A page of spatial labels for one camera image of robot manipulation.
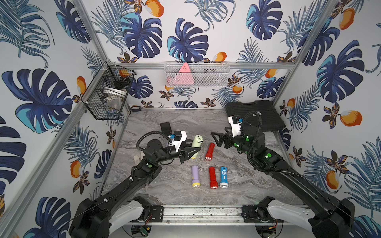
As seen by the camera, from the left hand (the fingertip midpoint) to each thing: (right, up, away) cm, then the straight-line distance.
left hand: (198, 143), depth 64 cm
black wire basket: (-49, +25, +16) cm, 57 cm away
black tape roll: (-49, +22, +57) cm, 78 cm away
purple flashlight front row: (-1, -21, +19) cm, 29 cm away
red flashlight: (+9, -9, +31) cm, 33 cm away
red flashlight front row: (+9, -24, +19) cm, 32 cm away
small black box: (-21, +6, +40) cm, 45 cm away
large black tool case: (+54, +12, +42) cm, 70 cm away
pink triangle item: (-7, +37, +26) cm, 46 cm away
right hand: (+11, +6, +8) cm, 14 cm away
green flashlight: (-1, +2, -3) cm, 4 cm away
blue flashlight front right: (+15, -24, +17) cm, 33 cm away
